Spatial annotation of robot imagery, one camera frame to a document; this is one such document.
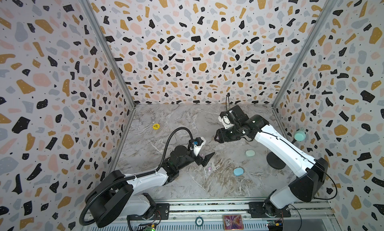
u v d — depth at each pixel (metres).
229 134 0.65
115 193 0.43
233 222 0.70
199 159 0.69
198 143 0.66
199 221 0.71
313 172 0.42
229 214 0.74
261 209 0.74
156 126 1.07
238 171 0.86
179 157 0.61
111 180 0.44
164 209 0.74
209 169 0.88
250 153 0.94
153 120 1.09
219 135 0.68
